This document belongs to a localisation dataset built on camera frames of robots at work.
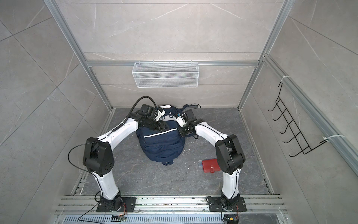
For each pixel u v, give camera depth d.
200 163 0.88
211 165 0.84
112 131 0.54
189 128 0.69
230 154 0.53
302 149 0.60
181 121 0.84
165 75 1.01
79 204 0.75
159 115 0.81
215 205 0.73
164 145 0.88
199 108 1.26
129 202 0.73
